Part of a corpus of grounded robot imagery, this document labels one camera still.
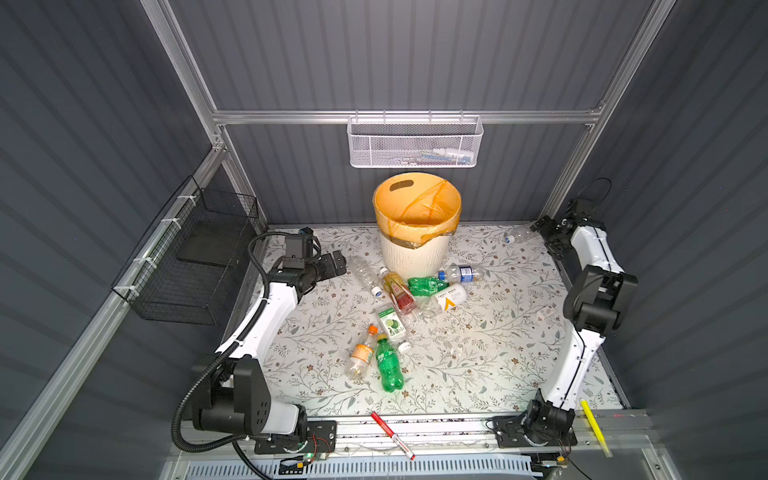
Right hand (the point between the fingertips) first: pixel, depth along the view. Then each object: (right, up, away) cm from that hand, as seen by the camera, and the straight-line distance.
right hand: (544, 236), depth 100 cm
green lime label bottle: (-52, -27, -11) cm, 59 cm away
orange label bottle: (-60, -34, -17) cm, 72 cm away
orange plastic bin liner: (-45, +10, +4) cm, 46 cm away
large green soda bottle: (-53, -36, -19) cm, 66 cm away
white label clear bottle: (-2, +1, +12) cm, 12 cm away
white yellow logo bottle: (-35, -20, -8) cm, 42 cm away
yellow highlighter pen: (0, -51, -26) cm, 57 cm away
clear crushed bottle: (-61, -13, -1) cm, 62 cm away
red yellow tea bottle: (-49, -19, -7) cm, 53 cm away
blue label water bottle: (-29, -13, 0) cm, 31 cm away
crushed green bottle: (-40, -17, -1) cm, 44 cm away
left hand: (-69, -8, -14) cm, 71 cm away
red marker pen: (-51, -51, -27) cm, 77 cm away
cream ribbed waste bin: (-41, -8, -7) cm, 43 cm away
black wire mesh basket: (-101, -7, -27) cm, 105 cm away
